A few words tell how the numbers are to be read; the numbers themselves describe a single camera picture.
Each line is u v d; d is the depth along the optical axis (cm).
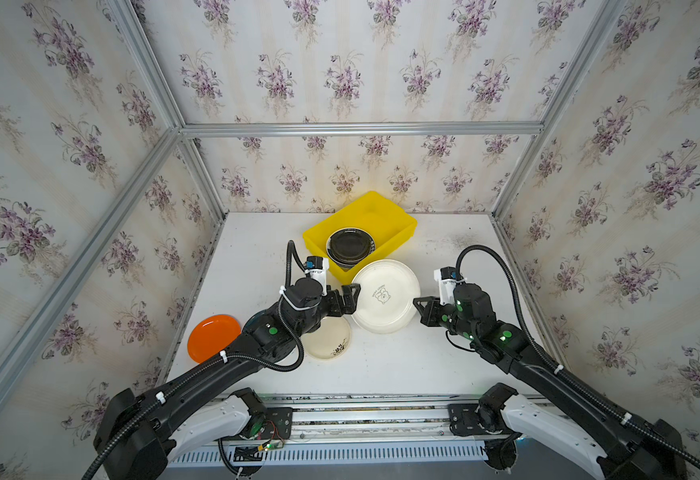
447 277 69
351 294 66
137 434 37
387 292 76
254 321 56
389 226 112
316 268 65
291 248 56
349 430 73
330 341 86
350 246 108
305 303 55
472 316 58
